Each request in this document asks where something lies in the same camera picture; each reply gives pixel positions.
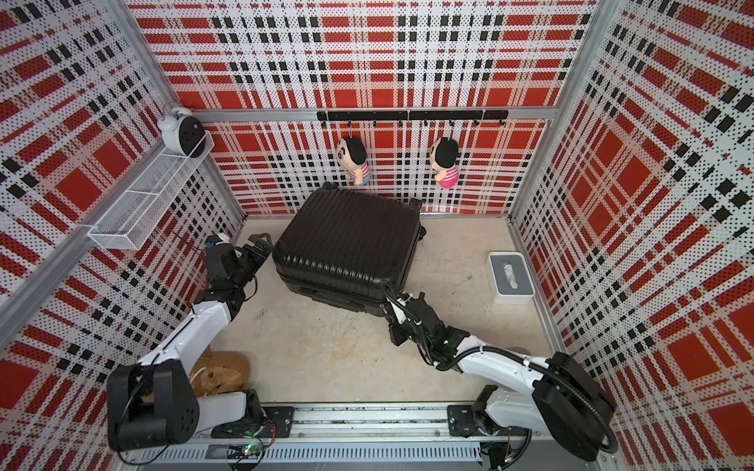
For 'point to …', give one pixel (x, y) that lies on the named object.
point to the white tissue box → (510, 278)
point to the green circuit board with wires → (250, 448)
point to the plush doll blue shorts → (351, 154)
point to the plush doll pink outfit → (444, 154)
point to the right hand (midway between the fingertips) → (391, 317)
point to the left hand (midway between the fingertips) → (270, 242)
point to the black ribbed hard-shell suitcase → (340, 245)
